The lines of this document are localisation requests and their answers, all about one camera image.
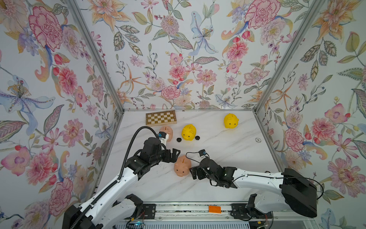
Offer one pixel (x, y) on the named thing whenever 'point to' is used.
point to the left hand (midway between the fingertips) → (175, 150)
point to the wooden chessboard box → (160, 118)
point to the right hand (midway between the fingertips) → (195, 166)
